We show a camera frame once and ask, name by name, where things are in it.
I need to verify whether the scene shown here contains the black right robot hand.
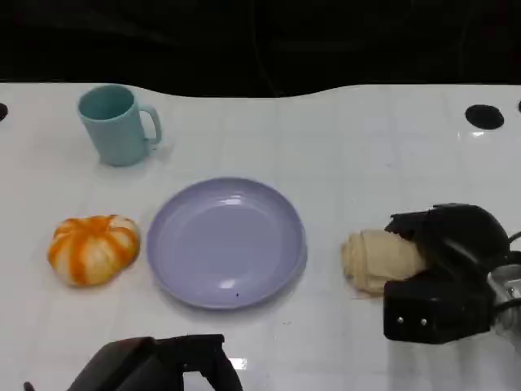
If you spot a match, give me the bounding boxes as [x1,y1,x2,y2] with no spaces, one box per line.
[384,203,511,283]

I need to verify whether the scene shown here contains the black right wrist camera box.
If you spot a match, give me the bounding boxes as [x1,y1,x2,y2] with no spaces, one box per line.
[383,273,494,344]

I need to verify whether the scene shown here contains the pale green mug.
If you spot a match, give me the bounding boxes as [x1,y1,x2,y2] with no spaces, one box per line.
[77,84,163,168]

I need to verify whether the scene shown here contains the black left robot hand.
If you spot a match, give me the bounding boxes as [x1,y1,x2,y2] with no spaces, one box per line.
[64,334,243,391]

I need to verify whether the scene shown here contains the orange and white bread roll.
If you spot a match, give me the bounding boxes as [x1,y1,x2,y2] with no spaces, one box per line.
[47,214,142,288]

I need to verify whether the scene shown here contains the lilac plate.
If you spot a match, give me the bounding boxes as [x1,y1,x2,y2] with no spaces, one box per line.
[146,176,309,311]

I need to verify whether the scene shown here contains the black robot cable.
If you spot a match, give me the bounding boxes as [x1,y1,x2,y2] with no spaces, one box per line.
[506,230,521,261]

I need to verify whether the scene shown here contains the beige towel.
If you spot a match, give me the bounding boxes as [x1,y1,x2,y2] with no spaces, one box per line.
[340,228,429,301]

